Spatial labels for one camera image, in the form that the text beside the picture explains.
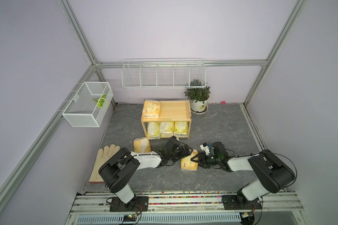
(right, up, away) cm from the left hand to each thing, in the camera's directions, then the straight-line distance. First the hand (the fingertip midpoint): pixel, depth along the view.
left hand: (189, 154), depth 86 cm
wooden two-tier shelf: (-6, +27, +1) cm, 27 cm away
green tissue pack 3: (-24, +14, +11) cm, 29 cm away
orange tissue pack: (-31, +4, +7) cm, 32 cm away
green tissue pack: (-5, +15, +10) cm, 19 cm away
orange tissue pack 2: (-23, +28, -4) cm, 36 cm away
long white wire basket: (-17, +54, +12) cm, 58 cm away
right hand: (+2, -4, 0) cm, 4 cm away
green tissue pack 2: (-15, +14, +11) cm, 23 cm away
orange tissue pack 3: (-1, -6, -3) cm, 6 cm away
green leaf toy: (-52, +33, -5) cm, 62 cm away
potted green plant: (+9, +37, +16) cm, 41 cm away
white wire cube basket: (-61, +29, -4) cm, 67 cm away
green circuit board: (-32, -29, -15) cm, 46 cm away
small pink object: (+35, +36, +38) cm, 63 cm away
